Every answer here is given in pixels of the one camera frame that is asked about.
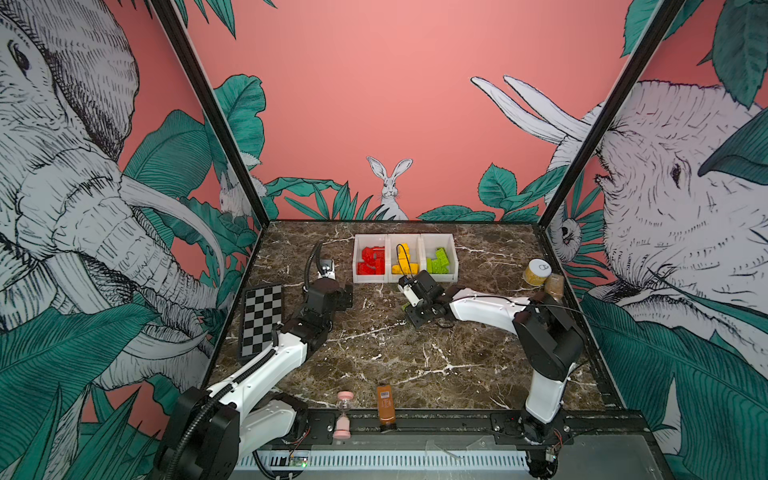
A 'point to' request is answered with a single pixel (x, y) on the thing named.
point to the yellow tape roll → (537, 271)
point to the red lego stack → (375, 254)
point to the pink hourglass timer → (342, 429)
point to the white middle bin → (416, 244)
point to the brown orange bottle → (386, 408)
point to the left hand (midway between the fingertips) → (333, 277)
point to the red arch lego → (379, 267)
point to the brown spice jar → (554, 285)
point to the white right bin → (446, 240)
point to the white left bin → (361, 241)
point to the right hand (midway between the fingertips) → (409, 308)
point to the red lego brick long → (363, 269)
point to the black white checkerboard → (259, 309)
